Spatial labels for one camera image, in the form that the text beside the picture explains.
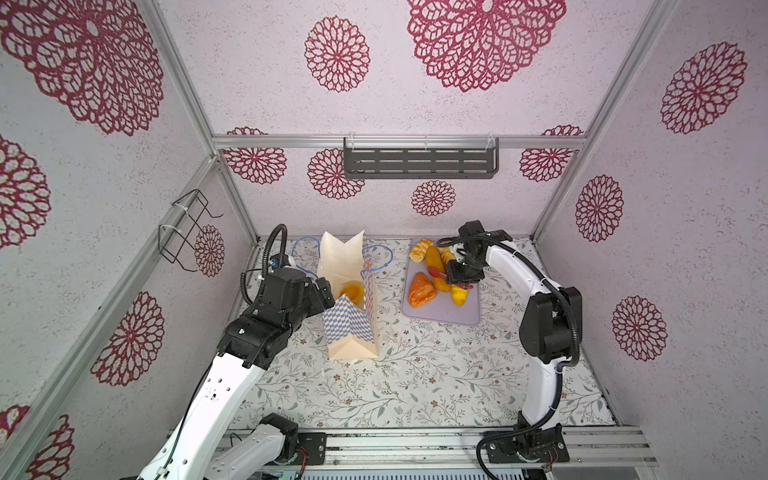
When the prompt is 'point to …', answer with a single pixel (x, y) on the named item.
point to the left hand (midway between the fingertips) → (313, 295)
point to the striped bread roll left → (418, 252)
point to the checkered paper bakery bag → (351, 321)
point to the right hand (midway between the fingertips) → (454, 275)
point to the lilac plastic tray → (442, 307)
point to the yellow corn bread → (459, 295)
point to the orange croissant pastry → (421, 290)
